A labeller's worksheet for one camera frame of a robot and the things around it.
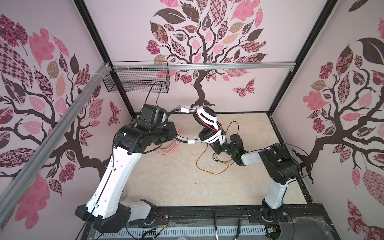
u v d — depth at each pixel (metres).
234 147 0.76
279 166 0.50
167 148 0.95
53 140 0.53
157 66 0.90
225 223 0.73
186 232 0.70
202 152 0.98
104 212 0.35
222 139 0.78
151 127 0.43
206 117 0.54
